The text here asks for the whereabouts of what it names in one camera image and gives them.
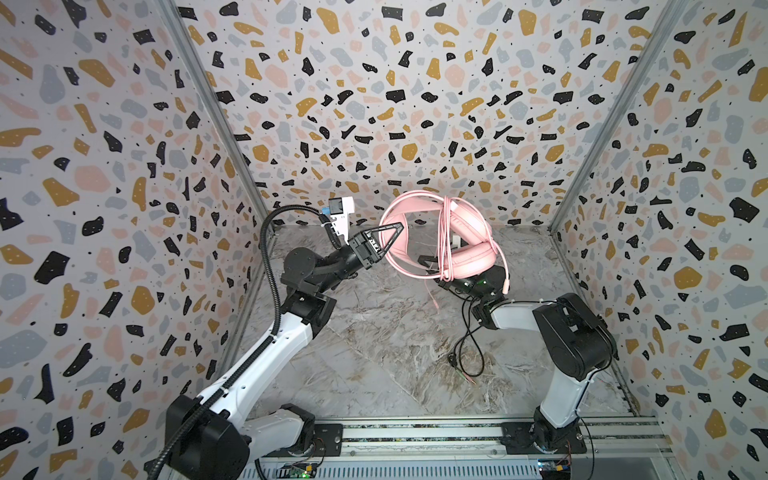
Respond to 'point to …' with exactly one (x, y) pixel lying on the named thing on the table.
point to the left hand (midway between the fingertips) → (402, 228)
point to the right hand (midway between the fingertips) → (417, 259)
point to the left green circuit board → (296, 470)
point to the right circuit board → (555, 468)
